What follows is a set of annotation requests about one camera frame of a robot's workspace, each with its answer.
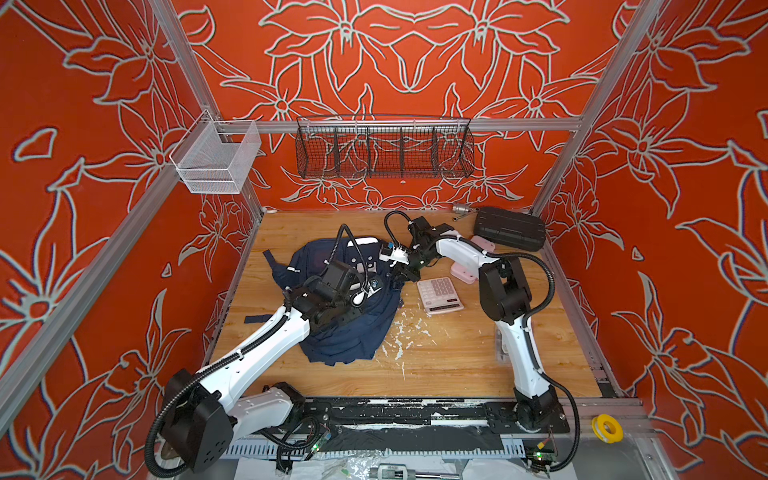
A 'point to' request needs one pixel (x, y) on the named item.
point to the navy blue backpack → (362, 334)
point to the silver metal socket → (462, 209)
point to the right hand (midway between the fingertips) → (389, 274)
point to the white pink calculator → (439, 295)
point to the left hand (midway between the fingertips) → (353, 293)
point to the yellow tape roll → (607, 428)
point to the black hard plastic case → (510, 228)
